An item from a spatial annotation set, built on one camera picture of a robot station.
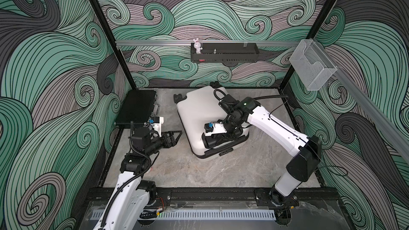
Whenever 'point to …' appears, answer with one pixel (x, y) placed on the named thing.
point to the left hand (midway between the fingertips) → (177, 131)
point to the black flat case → (138, 107)
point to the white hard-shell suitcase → (196, 107)
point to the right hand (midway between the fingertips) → (215, 139)
